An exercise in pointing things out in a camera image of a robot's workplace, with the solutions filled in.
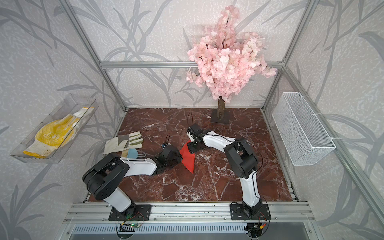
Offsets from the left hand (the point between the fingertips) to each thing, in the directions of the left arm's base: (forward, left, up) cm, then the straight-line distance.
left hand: (184, 156), depth 93 cm
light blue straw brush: (+3, +34, -2) cm, 35 cm away
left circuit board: (-35, +21, -1) cm, 41 cm away
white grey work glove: (+12, +36, 0) cm, 38 cm away
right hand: (+6, -5, +1) cm, 8 cm away
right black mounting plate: (-30, -29, +1) cm, 42 cm away
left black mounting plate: (-30, +21, +1) cm, 37 cm away
